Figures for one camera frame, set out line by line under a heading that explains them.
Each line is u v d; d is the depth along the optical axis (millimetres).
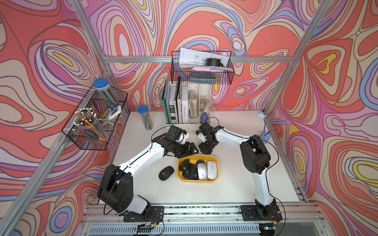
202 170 863
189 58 858
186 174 838
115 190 420
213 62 822
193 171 839
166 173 863
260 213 650
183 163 863
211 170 842
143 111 944
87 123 587
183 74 1011
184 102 911
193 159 927
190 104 1010
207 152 886
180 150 703
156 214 724
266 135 942
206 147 877
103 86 697
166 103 867
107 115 746
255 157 546
